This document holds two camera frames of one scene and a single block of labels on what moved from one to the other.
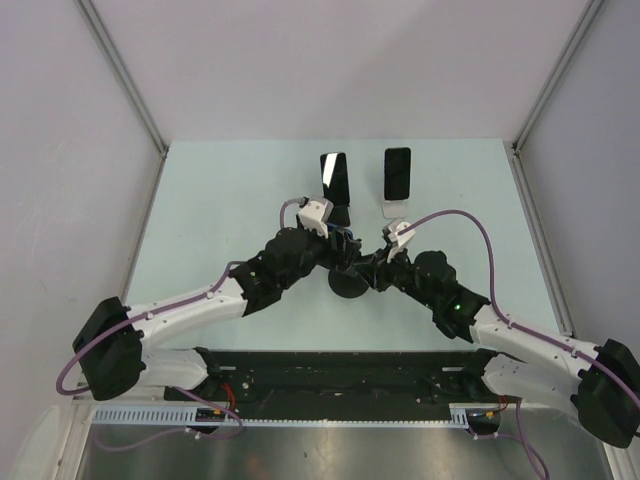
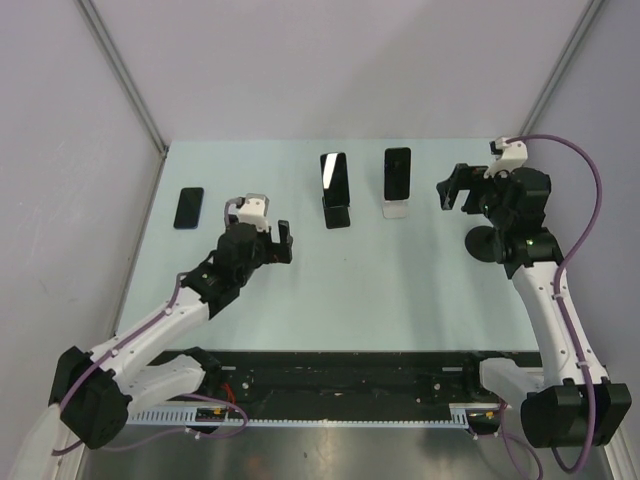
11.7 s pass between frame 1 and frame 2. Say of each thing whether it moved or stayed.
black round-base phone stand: moved
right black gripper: moved
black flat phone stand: stayed
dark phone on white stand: stayed
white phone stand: stayed
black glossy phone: stayed
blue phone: moved
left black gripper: moved
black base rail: stayed
